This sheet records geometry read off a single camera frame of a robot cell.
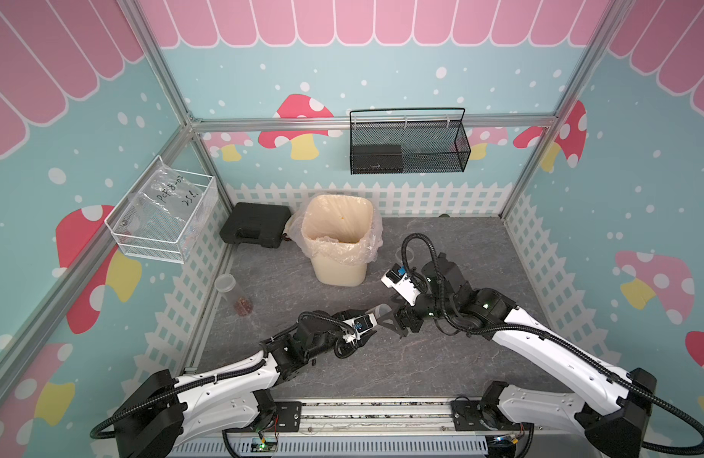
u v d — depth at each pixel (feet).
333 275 3.15
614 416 1.28
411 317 2.00
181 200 2.47
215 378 1.56
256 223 3.78
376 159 2.91
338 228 3.21
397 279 1.97
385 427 2.42
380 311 2.28
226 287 2.62
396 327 2.02
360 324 2.07
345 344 2.24
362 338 2.36
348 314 2.29
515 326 1.51
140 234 2.35
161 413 1.35
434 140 3.25
